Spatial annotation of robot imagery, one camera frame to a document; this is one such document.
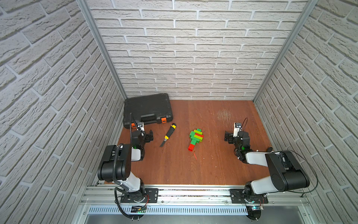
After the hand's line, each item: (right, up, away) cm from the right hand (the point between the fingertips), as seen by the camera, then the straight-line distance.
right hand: (234, 131), depth 94 cm
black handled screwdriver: (+22, -12, -3) cm, 25 cm away
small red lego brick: (-30, -10, -4) cm, 32 cm away
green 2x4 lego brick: (-30, -3, +1) cm, 30 cm away
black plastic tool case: (-58, +16, +12) cm, 61 cm away
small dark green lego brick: (-28, -7, -1) cm, 29 cm away
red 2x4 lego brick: (-25, -3, +1) cm, 25 cm away
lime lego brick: (-24, -5, +1) cm, 24 cm away
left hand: (-63, +2, +1) cm, 63 cm away
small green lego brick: (-24, 0, +4) cm, 25 cm away
